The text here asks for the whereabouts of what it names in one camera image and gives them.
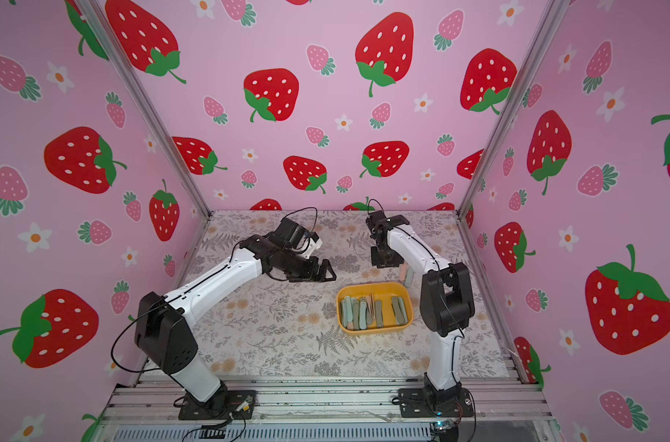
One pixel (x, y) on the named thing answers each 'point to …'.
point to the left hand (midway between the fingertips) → (328, 276)
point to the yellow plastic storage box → (384, 291)
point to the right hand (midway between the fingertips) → (400, 262)
